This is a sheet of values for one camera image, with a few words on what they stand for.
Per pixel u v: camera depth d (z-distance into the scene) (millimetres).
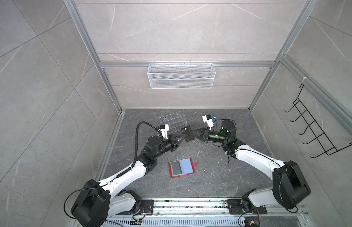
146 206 729
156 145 584
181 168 863
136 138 612
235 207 727
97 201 399
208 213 730
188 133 735
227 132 612
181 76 1009
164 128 718
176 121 1066
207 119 730
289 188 420
